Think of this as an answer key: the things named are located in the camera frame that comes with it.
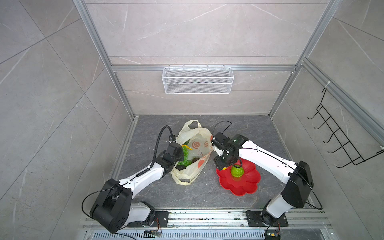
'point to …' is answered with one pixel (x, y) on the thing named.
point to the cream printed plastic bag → (200, 140)
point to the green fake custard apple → (237, 172)
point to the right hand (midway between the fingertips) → (221, 163)
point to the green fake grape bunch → (186, 162)
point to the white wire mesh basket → (197, 80)
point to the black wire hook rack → (356, 158)
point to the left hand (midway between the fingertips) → (178, 147)
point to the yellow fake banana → (188, 147)
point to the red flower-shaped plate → (247, 183)
